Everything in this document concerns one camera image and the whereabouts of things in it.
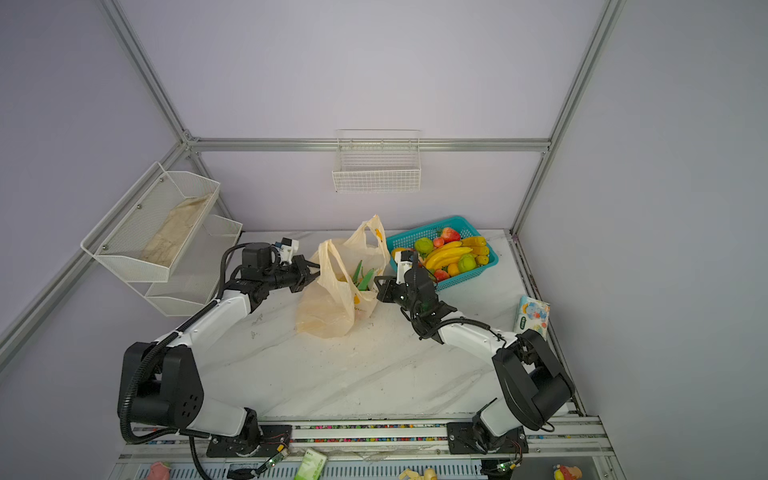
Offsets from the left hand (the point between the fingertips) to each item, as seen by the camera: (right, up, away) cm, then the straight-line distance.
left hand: (326, 268), depth 83 cm
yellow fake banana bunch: (+38, +5, +19) cm, 43 cm away
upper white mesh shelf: (-47, +10, -4) cm, 48 cm away
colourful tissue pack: (+62, -14, +8) cm, 64 cm away
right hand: (+13, -3, 0) cm, 13 cm away
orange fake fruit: (+40, -1, +19) cm, 44 cm away
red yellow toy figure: (+58, -46, -15) cm, 76 cm away
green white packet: (0, -46, -14) cm, 48 cm away
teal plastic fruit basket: (+44, +2, +15) cm, 46 cm away
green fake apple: (+30, +7, +24) cm, 39 cm away
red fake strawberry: (+40, +12, +27) cm, 49 cm away
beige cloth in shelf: (-41, +11, -2) cm, 42 cm away
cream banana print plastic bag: (+5, -4, -8) cm, 10 cm away
